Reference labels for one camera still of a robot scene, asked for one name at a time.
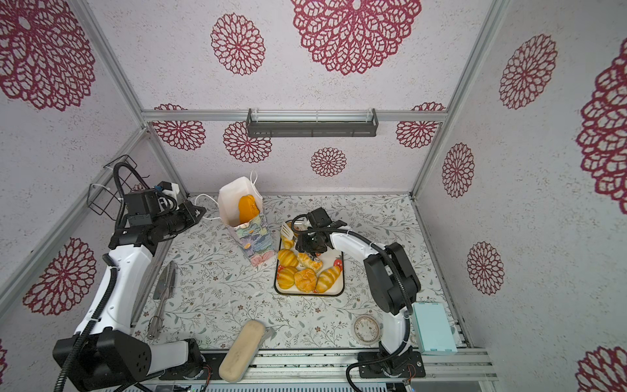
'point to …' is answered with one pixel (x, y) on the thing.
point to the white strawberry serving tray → (299, 275)
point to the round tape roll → (366, 329)
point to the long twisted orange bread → (247, 208)
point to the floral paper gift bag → (254, 237)
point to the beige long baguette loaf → (242, 351)
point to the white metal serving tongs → (286, 232)
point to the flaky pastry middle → (306, 260)
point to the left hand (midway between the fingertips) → (205, 213)
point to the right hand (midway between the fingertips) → (301, 243)
